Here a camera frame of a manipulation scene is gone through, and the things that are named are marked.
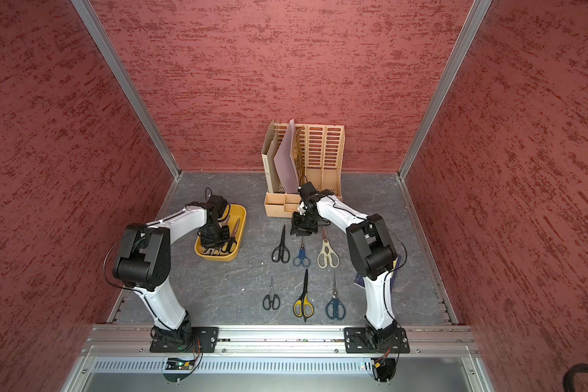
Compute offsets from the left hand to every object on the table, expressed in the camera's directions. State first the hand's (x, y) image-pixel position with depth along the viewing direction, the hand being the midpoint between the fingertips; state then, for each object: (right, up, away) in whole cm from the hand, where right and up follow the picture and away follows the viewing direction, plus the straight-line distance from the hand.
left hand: (221, 248), depth 93 cm
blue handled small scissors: (+32, -4, -1) cm, 32 cm away
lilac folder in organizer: (+25, +34, +4) cm, 43 cm away
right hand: (+29, +5, 0) cm, 29 cm away
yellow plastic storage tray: (+3, +10, +10) cm, 15 cm away
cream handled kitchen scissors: (+42, -3, -1) cm, 42 cm away
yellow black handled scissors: (+32, -17, -13) cm, 38 cm away
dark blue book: (+53, -10, -6) cm, 54 cm away
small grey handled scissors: (+21, -15, -10) cm, 28 cm away
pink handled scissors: (-4, -1, -1) cm, 4 cm away
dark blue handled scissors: (+43, -18, -12) cm, 48 cm away
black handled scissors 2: (+24, -1, +1) cm, 24 cm away
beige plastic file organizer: (+41, +42, +20) cm, 62 cm away
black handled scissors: (+3, 0, +2) cm, 4 cm away
